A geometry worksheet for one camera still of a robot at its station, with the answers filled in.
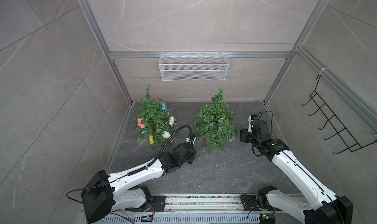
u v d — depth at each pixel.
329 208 0.37
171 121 0.80
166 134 0.81
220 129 0.71
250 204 0.73
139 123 0.73
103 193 0.39
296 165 0.47
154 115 0.75
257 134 0.59
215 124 0.73
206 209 0.73
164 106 0.80
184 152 0.59
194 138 0.71
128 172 0.46
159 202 0.73
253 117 0.70
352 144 0.59
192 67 1.01
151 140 0.78
